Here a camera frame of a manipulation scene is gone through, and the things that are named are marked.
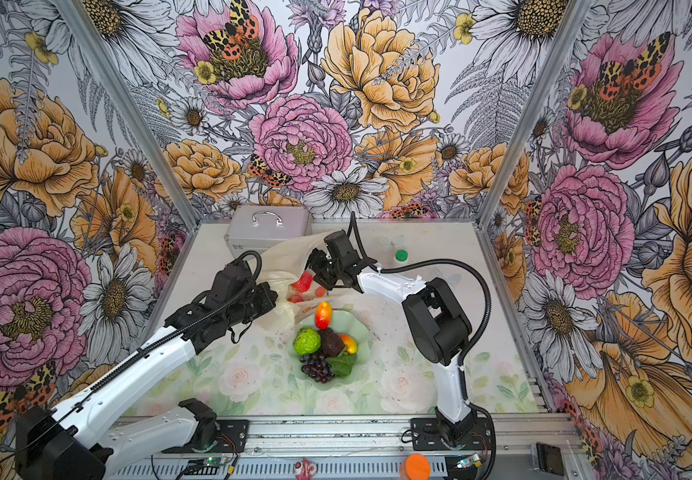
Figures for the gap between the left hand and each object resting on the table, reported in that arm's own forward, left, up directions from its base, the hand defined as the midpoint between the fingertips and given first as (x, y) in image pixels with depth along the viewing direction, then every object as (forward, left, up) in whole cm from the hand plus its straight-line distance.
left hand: (277, 303), depth 80 cm
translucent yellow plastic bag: (+9, -3, -13) cm, 16 cm away
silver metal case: (+29, +11, -2) cm, 31 cm away
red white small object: (-35, -9, -12) cm, 38 cm away
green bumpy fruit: (-8, -8, -6) cm, 13 cm away
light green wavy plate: (0, -18, -12) cm, 21 cm away
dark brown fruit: (-8, -14, -8) cm, 18 cm away
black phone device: (-33, -64, -14) cm, 74 cm away
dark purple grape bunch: (-13, -10, -9) cm, 19 cm away
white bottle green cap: (+34, -37, -17) cm, 53 cm away
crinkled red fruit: (+14, -4, -12) cm, 19 cm away
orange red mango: (+1, -11, -9) cm, 14 cm away
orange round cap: (-35, -32, -4) cm, 48 cm away
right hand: (+11, -5, -4) cm, 13 cm away
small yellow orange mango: (-7, -19, -12) cm, 23 cm away
